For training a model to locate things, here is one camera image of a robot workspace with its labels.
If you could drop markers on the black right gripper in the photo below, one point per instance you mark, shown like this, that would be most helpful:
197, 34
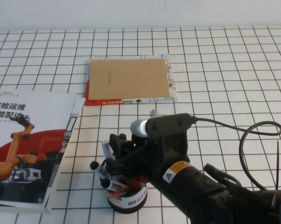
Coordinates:
162, 158

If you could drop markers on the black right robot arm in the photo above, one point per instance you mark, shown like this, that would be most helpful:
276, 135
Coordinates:
219, 201

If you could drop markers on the red marker in holder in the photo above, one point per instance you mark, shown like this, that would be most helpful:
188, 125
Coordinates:
133, 184

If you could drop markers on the black mesh pen holder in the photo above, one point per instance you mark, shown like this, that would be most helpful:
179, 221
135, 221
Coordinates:
128, 203

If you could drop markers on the silver grey pen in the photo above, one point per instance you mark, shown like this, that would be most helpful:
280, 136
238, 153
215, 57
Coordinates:
154, 113

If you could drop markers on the black cap marker upper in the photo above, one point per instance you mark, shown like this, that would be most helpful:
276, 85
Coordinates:
99, 170

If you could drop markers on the black cap marker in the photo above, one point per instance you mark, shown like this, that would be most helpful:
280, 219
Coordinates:
99, 170
112, 185

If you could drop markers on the black cap marker lower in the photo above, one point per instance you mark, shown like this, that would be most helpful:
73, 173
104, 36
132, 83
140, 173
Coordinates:
112, 185

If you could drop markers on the white book with red spine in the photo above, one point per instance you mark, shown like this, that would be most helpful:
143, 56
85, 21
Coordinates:
172, 85

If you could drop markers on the brown kraft notebook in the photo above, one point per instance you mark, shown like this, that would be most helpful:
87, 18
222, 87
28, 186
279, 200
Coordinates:
128, 78

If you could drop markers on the robot brochure book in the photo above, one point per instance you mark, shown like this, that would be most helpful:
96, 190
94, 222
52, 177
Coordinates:
35, 129

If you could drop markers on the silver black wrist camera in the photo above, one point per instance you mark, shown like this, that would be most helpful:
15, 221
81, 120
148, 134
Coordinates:
162, 125

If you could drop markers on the black cable tie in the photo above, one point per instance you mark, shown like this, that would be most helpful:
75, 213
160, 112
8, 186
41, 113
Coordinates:
277, 166

